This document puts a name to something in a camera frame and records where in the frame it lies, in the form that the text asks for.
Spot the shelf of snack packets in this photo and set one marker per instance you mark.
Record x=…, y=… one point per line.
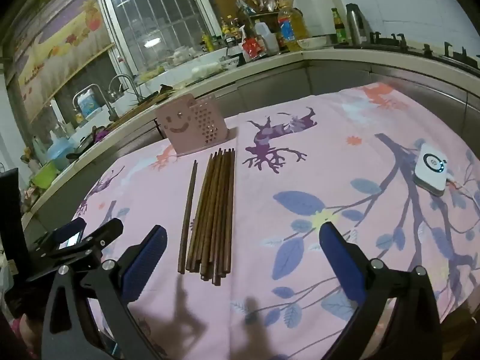
x=262, y=2

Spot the white bowl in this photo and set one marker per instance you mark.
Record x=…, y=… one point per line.
x=312, y=43

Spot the wooden cutting board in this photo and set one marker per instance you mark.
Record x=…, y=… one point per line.
x=142, y=105

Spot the yellow condiment bottle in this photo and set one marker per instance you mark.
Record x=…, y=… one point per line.
x=207, y=41

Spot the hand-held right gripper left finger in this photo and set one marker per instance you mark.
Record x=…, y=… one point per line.
x=146, y=262

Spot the pink smiley utensil holder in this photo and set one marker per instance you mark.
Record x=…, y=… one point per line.
x=180, y=123

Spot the square chrome faucet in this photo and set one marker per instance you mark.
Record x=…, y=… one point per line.
x=93, y=92

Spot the black gas stove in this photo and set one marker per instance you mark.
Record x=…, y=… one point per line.
x=412, y=48

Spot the translucent white jug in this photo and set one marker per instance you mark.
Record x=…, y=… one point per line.
x=267, y=39

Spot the light blue plastic container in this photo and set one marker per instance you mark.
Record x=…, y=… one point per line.
x=62, y=153

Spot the dark bottle with green label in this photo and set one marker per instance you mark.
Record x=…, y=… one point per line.
x=339, y=26

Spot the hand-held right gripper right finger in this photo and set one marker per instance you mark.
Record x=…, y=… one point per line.
x=341, y=262

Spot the red packet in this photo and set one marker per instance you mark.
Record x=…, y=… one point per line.
x=252, y=49

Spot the bundle of wooden chopsticks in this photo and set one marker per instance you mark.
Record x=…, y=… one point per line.
x=217, y=213

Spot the green plastic basin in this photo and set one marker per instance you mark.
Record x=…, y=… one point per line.
x=45, y=175

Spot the white jug with blue label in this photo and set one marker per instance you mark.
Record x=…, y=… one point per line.
x=89, y=105

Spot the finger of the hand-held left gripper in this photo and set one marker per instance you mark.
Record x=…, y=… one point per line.
x=107, y=230
x=71, y=229

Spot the white square electronic device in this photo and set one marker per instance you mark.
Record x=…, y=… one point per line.
x=431, y=165

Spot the brown wooden chopstick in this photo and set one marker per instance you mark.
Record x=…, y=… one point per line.
x=187, y=217

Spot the steel thermos flask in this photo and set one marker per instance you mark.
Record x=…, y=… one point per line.
x=354, y=24

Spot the fruit wall poster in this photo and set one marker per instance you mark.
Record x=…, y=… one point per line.
x=56, y=45

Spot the yellow cooking oil bottle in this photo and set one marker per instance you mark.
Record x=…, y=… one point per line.
x=289, y=30

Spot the curved chrome faucet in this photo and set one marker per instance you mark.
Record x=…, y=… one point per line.
x=123, y=78

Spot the barred window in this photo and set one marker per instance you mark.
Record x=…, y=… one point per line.
x=157, y=11

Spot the pink floral tablecloth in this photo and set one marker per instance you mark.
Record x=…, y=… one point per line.
x=300, y=157

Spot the white plastic roll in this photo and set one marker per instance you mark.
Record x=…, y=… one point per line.
x=204, y=70

